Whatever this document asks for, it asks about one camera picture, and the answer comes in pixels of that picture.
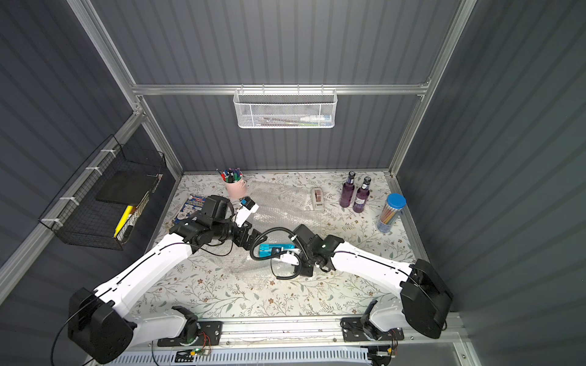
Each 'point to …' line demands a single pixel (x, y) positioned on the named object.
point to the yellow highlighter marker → (125, 216)
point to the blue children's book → (194, 204)
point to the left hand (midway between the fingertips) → (259, 234)
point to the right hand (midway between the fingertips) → (297, 259)
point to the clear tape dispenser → (317, 198)
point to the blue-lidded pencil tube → (395, 203)
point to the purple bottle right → (362, 196)
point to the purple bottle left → (348, 190)
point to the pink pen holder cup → (236, 189)
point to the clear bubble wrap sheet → (282, 208)
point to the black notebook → (125, 187)
